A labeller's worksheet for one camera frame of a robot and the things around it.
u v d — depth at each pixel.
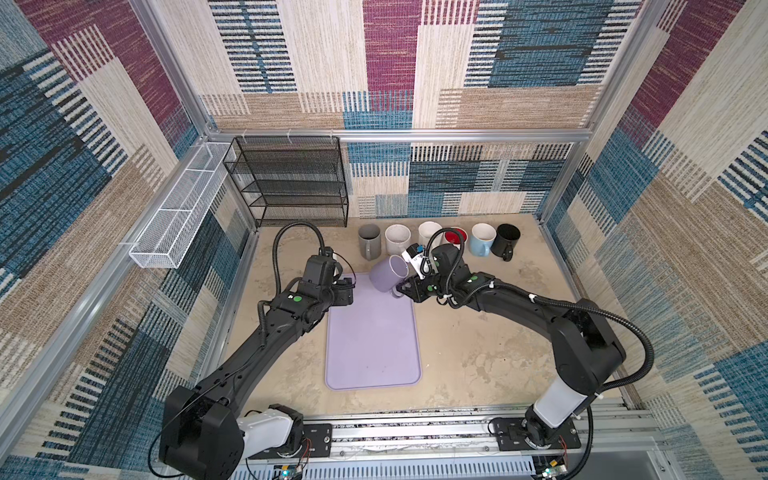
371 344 0.90
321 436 0.74
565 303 0.51
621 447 0.74
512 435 0.73
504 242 1.04
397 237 1.07
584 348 0.46
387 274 0.81
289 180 1.09
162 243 0.70
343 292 0.73
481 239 1.02
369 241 1.02
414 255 0.78
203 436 0.39
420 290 0.76
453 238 1.08
